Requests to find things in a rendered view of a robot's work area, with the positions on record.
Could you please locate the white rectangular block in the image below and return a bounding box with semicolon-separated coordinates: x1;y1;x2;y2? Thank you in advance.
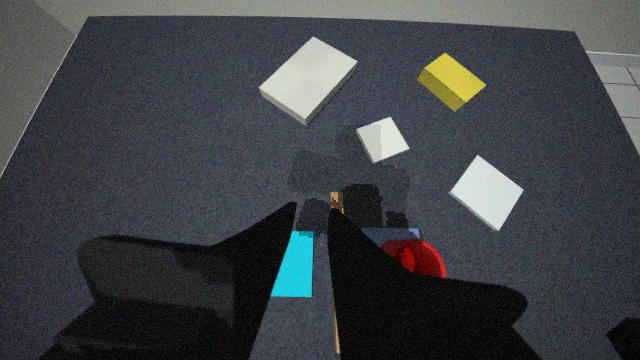
258;37;358;126

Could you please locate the light brown wooden plank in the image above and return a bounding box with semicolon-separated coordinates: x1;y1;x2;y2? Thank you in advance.
330;192;344;354

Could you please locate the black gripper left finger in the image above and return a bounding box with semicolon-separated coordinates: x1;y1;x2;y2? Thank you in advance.
76;201;297;360

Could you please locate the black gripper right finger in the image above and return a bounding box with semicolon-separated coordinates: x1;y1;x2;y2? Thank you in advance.
327;208;528;360

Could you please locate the yellow block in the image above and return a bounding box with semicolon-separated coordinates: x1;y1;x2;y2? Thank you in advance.
417;53;486;112

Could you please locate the white flat square block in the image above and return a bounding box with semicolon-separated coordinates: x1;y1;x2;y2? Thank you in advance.
448;155;523;231

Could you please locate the pale grey rectangular block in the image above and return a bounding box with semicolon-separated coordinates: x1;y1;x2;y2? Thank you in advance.
356;117;409;164

